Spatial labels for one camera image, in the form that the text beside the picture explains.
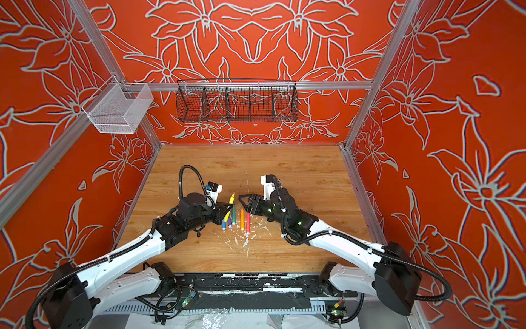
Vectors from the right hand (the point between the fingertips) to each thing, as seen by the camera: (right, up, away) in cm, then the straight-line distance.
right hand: (239, 198), depth 71 cm
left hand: (-4, -3, +6) cm, 8 cm away
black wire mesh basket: (-6, +45, +29) cm, 54 cm away
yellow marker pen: (-4, -2, +6) cm, 8 cm away
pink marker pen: (+2, -14, +17) cm, 22 cm away
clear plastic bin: (-58, +38, +21) cm, 72 cm away
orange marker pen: (0, -13, +19) cm, 22 cm away
